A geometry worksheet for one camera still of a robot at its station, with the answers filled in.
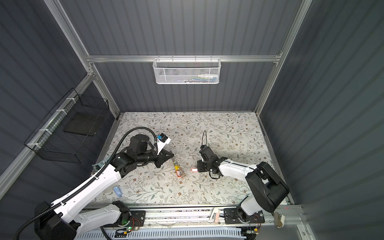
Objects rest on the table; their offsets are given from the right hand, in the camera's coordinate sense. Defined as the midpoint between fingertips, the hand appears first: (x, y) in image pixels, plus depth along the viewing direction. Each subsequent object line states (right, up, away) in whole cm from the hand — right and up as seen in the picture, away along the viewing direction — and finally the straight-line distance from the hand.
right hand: (200, 165), depth 90 cm
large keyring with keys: (-11, +1, -16) cm, 20 cm away
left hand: (-14, +10, -17) cm, 24 cm away
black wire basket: (-67, +21, -18) cm, 72 cm away
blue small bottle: (-45, -11, -10) cm, 48 cm away
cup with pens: (-64, 0, 0) cm, 64 cm away
